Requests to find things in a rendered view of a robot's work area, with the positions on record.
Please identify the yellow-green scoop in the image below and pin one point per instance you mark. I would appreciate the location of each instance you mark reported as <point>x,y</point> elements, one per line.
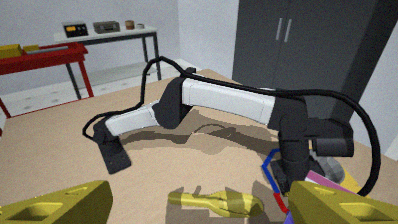
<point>234,202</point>

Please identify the dry cat food bag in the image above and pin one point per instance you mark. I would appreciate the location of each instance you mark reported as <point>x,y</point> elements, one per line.
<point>318,179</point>

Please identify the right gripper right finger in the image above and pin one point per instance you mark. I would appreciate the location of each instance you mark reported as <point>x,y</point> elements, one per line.
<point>312,203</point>

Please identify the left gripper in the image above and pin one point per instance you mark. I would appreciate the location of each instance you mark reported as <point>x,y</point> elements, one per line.
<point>293,168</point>

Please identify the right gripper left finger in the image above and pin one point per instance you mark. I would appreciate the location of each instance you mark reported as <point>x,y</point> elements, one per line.
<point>88,203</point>

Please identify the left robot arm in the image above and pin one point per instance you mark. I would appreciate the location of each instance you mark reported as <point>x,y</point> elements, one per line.
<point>287,114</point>

